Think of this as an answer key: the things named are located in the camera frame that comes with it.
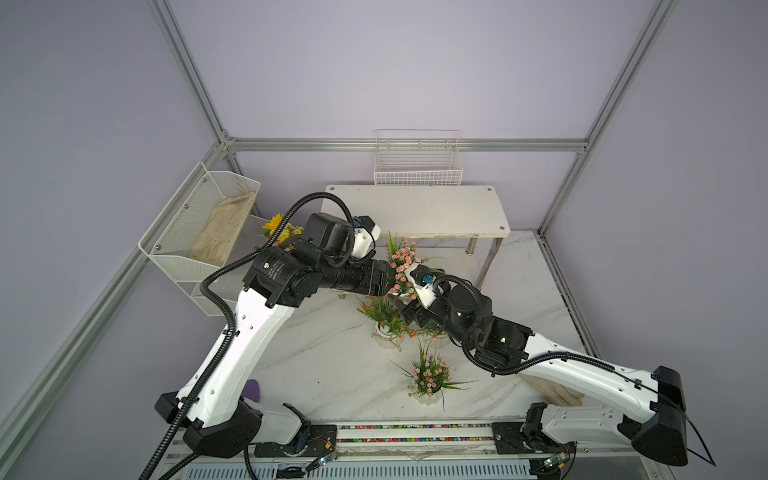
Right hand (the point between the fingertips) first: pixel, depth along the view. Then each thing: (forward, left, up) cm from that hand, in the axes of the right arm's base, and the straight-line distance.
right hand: (408, 284), depth 69 cm
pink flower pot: (-16, -5, -15) cm, 23 cm away
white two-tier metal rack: (+20, -7, +5) cm, 22 cm away
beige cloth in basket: (+15, +50, +1) cm, 53 cm away
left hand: (-4, +5, +7) cm, 10 cm away
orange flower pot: (-1, +5, -19) cm, 19 cm away
